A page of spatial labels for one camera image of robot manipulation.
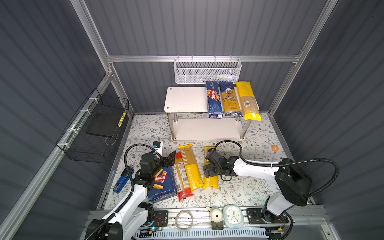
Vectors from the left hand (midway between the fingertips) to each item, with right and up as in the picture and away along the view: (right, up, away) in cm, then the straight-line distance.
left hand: (167, 150), depth 84 cm
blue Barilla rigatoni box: (-1, -18, -5) cm, 18 cm away
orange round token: (+70, -1, +16) cm, 72 cm away
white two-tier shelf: (+15, +28, -4) cm, 32 cm away
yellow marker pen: (-24, +18, -4) cm, 30 cm away
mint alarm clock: (+34, -30, -12) cm, 47 cm away
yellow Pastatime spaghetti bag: (+14, -11, +6) cm, 19 cm away
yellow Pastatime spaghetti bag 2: (+25, -18, -1) cm, 31 cm away
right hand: (+26, -12, +4) cm, 29 cm away
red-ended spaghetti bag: (+8, -18, -1) cm, 19 cm away
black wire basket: (-35, +8, -12) cm, 38 cm away
